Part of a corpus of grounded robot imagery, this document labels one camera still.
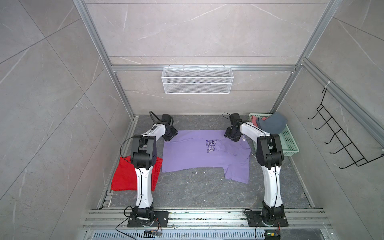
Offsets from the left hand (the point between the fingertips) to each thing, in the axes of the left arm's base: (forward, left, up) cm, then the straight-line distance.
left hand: (174, 131), depth 107 cm
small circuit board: (-60, +9, -4) cm, 61 cm away
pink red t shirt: (+2, -57, +8) cm, 58 cm away
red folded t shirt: (-33, +26, +2) cm, 43 cm away
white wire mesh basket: (+23, -17, +28) cm, 40 cm away
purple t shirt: (-14, -23, -3) cm, 27 cm away
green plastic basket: (-12, -79, +2) cm, 80 cm away
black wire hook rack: (-41, -80, +31) cm, 95 cm away
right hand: (-4, -39, -1) cm, 39 cm away
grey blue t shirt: (-3, -70, +8) cm, 70 cm away
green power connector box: (-63, -50, -2) cm, 80 cm away
